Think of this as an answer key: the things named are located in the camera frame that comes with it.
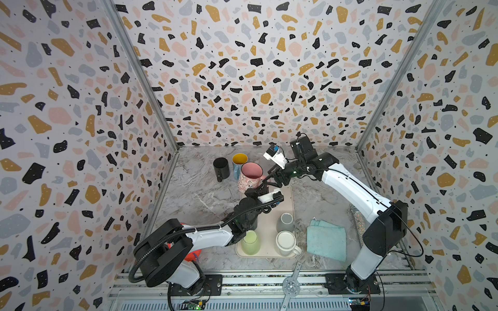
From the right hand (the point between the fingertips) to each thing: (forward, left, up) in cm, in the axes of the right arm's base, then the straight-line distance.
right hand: (264, 173), depth 75 cm
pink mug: (-2, +5, +1) cm, 6 cm away
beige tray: (-11, -2, -28) cm, 30 cm away
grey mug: (-13, -9, -17) cm, 23 cm away
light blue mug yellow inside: (+23, +14, -19) cm, 33 cm away
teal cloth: (-16, -28, -27) cm, 42 cm away
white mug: (-20, -9, -20) cm, 29 cm away
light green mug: (-22, +5, -17) cm, 28 cm away
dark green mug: (-19, +5, -1) cm, 19 cm away
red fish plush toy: (-25, +27, -19) cm, 42 cm away
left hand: (0, 0, -4) cm, 4 cm away
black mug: (+19, +23, -19) cm, 35 cm away
